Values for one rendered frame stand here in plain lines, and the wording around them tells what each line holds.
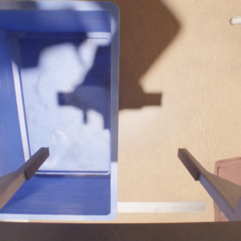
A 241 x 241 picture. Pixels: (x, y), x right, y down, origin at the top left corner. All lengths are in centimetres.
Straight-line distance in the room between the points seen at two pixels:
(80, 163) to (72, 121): 9
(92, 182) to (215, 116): 28
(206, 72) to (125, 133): 20
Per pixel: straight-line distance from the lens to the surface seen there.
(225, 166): 45
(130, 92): 34
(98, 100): 34
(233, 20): 40
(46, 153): 17
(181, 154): 16
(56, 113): 36
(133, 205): 45
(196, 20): 38
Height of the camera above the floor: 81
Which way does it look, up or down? 75 degrees down
